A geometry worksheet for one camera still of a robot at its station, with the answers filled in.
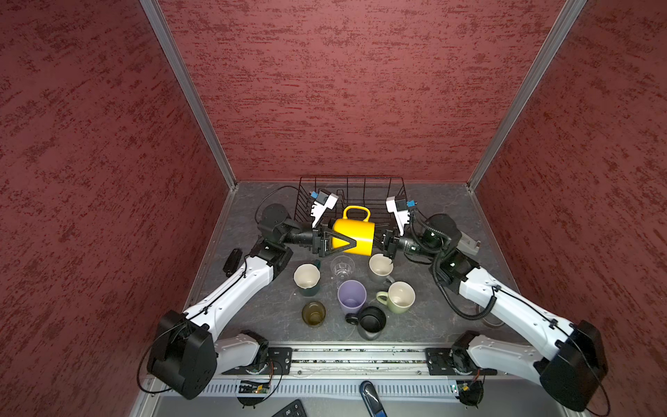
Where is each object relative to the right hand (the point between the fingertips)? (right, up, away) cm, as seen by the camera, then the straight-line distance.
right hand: (358, 236), depth 65 cm
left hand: (-1, -2, -4) cm, 5 cm away
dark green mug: (-16, -16, +20) cm, 31 cm away
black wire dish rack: (+8, +14, +52) cm, 54 cm away
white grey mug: (+10, -14, +25) cm, 30 cm away
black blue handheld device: (+3, -41, -1) cm, 42 cm away
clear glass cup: (-4, -13, +22) cm, 26 cm away
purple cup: (-1, -22, +20) cm, 30 cm away
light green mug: (+15, -23, +20) cm, 34 cm away
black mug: (+5, -29, +16) cm, 33 cm away
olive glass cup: (-14, -27, +18) cm, 35 cm away
